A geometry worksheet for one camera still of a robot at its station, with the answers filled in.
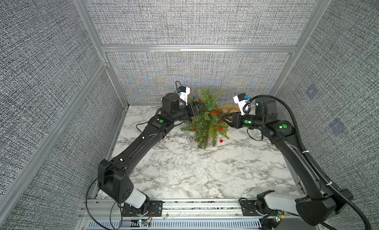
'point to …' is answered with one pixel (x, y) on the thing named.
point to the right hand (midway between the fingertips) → (225, 113)
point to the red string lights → (221, 129)
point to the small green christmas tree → (210, 123)
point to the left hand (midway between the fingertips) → (206, 104)
